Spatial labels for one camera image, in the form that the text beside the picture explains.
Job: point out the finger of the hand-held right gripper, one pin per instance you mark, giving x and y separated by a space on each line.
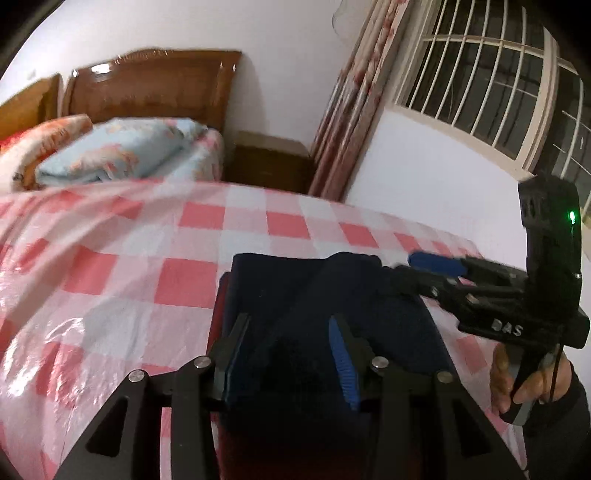
425 284
434 262

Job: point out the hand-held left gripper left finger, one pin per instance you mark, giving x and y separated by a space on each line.
233 364

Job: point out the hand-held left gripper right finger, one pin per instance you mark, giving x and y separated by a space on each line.
341 364

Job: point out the red white striped navy sweater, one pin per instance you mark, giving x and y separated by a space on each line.
286 300

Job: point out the person's right forearm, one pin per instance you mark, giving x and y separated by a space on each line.
568 424

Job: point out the person's right hand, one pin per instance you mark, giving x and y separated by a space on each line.
501 378

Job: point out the pink checkered bed blanket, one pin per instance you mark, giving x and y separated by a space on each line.
115 258

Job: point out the pink floral curtain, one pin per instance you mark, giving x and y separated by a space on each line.
355 115

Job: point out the wooden nightstand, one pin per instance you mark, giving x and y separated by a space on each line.
268 161

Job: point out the window with cream grille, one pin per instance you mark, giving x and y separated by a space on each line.
466 69

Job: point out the blue floral pillow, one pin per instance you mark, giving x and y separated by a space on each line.
115 152

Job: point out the large carved wooden headboard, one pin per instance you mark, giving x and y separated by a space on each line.
152 92

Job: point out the orange floral pillow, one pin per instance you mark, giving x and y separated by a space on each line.
32 143

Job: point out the small wooden headboard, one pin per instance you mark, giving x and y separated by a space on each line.
23 110

